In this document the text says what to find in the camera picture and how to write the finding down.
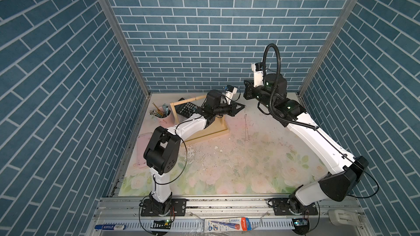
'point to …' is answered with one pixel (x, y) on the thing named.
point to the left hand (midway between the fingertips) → (248, 108)
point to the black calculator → (186, 109)
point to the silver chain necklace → (246, 136)
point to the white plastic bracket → (342, 217)
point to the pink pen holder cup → (164, 114)
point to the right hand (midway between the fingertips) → (247, 81)
